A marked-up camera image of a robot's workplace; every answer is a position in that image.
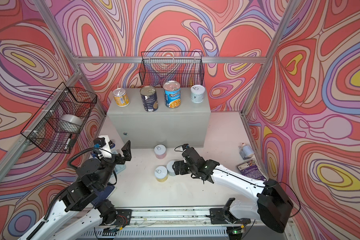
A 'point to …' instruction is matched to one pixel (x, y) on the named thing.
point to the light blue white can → (170, 170)
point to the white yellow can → (161, 173)
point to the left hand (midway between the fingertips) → (122, 141)
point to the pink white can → (160, 151)
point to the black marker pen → (68, 142)
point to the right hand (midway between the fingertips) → (180, 169)
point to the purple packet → (250, 169)
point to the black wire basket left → (56, 126)
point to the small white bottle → (246, 151)
